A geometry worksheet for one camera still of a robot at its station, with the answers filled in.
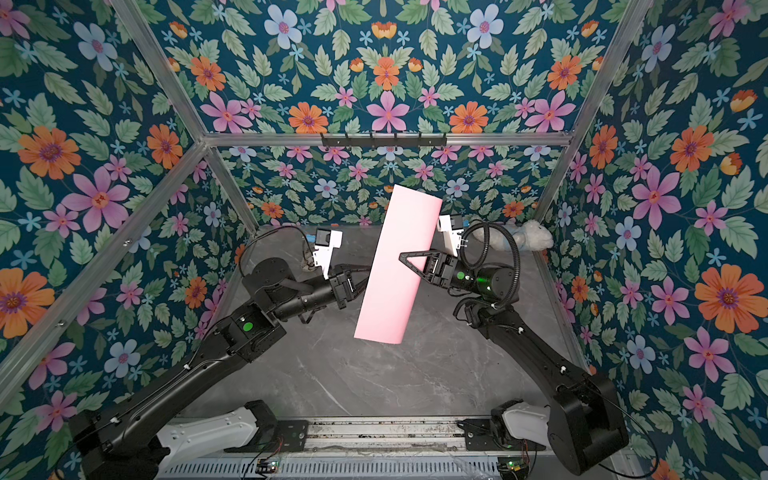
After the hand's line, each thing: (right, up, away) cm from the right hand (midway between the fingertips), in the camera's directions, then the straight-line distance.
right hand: (403, 263), depth 56 cm
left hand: (-4, -2, 0) cm, 5 cm away
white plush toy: (+46, +8, +52) cm, 69 cm away
